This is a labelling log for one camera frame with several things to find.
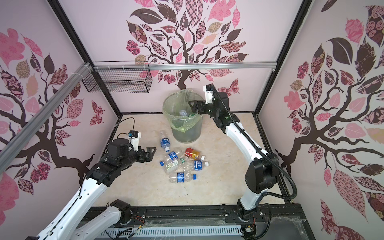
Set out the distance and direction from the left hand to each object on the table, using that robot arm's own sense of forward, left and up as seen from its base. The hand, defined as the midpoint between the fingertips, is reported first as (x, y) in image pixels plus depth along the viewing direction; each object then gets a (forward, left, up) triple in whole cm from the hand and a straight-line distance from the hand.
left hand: (148, 150), depth 74 cm
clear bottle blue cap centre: (+5, -10, -15) cm, 19 cm away
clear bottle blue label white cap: (-1, -24, -15) cm, 28 cm away
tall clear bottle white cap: (+33, -16, -6) cm, 37 cm away
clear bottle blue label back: (+15, -4, -16) cm, 22 cm away
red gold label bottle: (+6, -23, -15) cm, 28 cm away
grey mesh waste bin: (+20, -23, -13) cm, 33 cm away
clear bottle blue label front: (-8, -16, -15) cm, 24 cm away
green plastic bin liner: (+36, -12, -4) cm, 38 cm away
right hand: (+22, -25, +15) cm, 37 cm away
